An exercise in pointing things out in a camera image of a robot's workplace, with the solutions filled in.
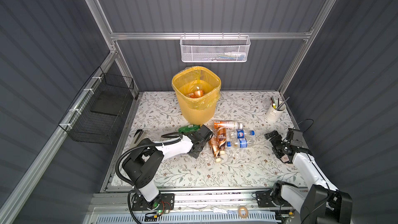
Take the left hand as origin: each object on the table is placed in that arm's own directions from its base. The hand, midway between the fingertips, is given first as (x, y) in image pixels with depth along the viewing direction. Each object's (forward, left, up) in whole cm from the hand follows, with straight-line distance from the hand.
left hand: (205, 143), depth 90 cm
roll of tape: (-35, -17, -3) cm, 39 cm away
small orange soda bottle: (+30, +7, +10) cm, 33 cm away
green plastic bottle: (+11, +9, +1) cm, 14 cm away
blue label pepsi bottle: (+6, -17, -1) cm, 18 cm away
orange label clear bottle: (+29, +2, +13) cm, 32 cm away
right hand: (-3, -37, +5) cm, 38 cm away
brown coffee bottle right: (+1, -10, +2) cm, 10 cm away
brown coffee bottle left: (-2, -5, +1) cm, 6 cm away
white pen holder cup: (+16, -46, +9) cm, 49 cm away
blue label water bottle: (-2, -21, +2) cm, 21 cm away
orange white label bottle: (+11, -15, +3) cm, 18 cm away
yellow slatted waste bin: (+12, +2, +16) cm, 20 cm away
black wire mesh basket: (+7, +51, +26) cm, 58 cm away
